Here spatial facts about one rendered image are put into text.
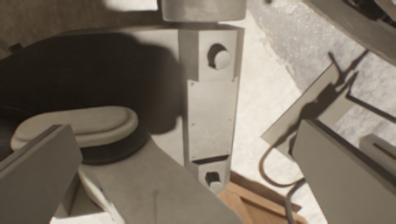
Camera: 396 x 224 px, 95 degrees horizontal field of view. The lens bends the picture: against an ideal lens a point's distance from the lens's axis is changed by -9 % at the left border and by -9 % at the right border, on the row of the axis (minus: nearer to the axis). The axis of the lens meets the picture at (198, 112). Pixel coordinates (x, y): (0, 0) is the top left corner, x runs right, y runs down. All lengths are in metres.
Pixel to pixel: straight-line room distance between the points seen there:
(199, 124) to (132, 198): 0.28
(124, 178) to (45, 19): 0.48
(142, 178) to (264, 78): 0.58
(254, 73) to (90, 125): 0.56
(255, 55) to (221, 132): 0.30
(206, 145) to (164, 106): 0.16
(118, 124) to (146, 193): 0.13
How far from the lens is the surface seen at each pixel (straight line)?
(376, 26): 0.32
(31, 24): 0.68
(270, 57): 0.75
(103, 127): 0.35
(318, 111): 1.00
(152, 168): 0.32
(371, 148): 0.84
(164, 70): 0.46
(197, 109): 0.49
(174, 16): 0.45
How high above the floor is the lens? 0.61
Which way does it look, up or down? 58 degrees down
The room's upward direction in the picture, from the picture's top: 154 degrees clockwise
